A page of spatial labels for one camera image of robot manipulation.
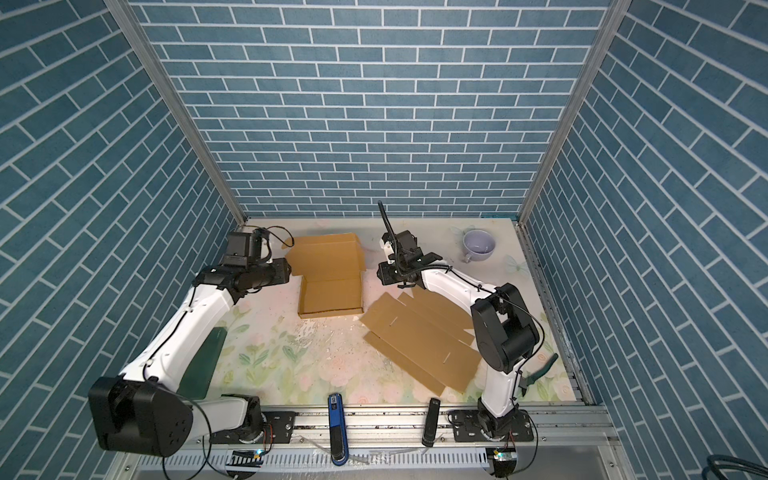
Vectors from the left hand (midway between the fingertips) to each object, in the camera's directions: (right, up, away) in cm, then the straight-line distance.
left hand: (285, 267), depth 83 cm
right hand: (+26, -1, +9) cm, 27 cm away
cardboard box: (+11, -1, +8) cm, 13 cm away
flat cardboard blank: (+41, -22, +8) cm, 47 cm away
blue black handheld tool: (+17, -42, -11) cm, 47 cm away
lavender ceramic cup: (+61, +6, +25) cm, 66 cm away
